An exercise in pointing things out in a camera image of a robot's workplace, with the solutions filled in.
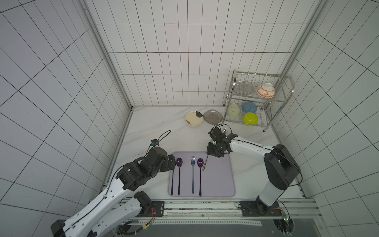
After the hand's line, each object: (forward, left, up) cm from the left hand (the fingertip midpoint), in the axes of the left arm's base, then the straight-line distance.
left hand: (163, 163), depth 73 cm
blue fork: (+7, -15, -15) cm, 23 cm away
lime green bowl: (+36, -55, -7) cm, 66 cm away
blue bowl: (+49, -58, -8) cm, 76 cm away
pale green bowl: (+44, -46, -8) cm, 64 cm away
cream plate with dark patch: (+44, -16, -17) cm, 49 cm away
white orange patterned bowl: (+39, -59, +16) cm, 72 cm away
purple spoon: (+6, -7, -14) cm, 17 cm away
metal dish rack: (+35, -52, +13) cm, 63 cm away
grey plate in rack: (+47, -48, +11) cm, 68 cm away
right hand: (+11, -22, -12) cm, 27 cm away
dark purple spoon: (+6, -20, -14) cm, 25 cm away
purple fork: (-8, -4, -16) cm, 18 cm away
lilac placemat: (0, -18, -15) cm, 23 cm away
